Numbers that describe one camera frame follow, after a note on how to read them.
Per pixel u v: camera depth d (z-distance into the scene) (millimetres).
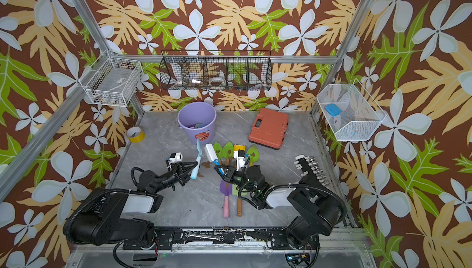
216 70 977
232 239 750
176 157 791
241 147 1018
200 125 1122
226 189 884
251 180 648
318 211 443
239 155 758
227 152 1014
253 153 1007
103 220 431
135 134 1106
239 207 818
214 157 811
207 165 955
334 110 858
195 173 732
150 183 639
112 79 861
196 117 1131
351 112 839
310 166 955
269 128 1045
